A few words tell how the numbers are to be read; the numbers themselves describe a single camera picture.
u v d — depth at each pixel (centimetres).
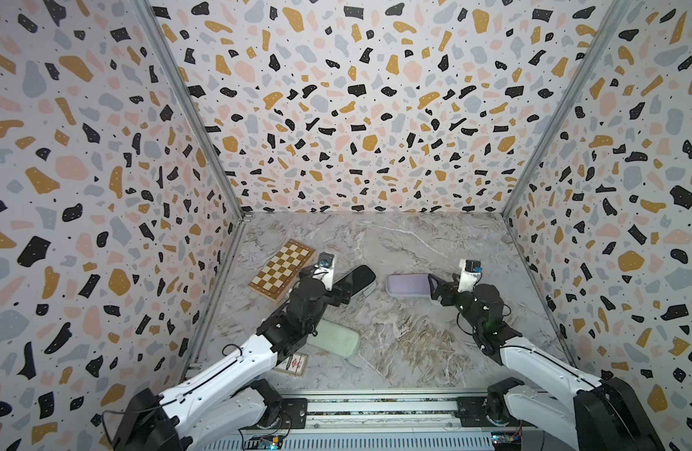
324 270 64
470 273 72
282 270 100
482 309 63
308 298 55
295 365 81
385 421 73
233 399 58
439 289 77
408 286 103
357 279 99
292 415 73
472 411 74
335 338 83
